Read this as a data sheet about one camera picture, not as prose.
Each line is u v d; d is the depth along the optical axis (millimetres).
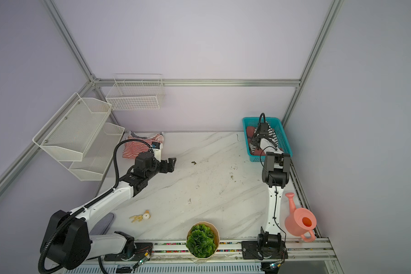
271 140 768
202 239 667
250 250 732
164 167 760
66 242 401
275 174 639
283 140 1033
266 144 759
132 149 1043
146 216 819
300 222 716
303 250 758
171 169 775
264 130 904
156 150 737
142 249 732
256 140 863
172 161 779
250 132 1152
